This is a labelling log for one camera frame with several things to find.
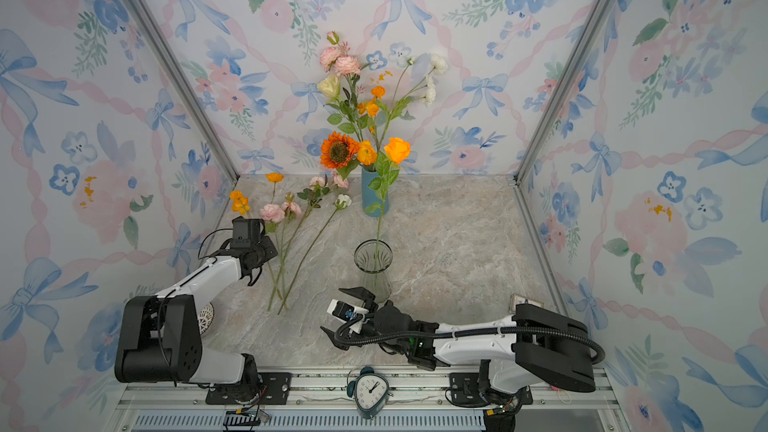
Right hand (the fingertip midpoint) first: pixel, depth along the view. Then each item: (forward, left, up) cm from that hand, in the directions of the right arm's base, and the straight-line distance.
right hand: (333, 303), depth 72 cm
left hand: (+21, +25, -8) cm, 34 cm away
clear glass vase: (+12, -9, +1) cm, 15 cm away
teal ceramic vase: (+44, -5, -11) cm, 46 cm away
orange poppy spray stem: (+37, +37, -6) cm, 52 cm away
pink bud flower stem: (+46, +18, -14) cm, 51 cm away
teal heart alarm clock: (-16, -9, -12) cm, 22 cm away
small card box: (+8, -51, -15) cm, 54 cm away
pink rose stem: (+30, +24, -4) cm, 39 cm away
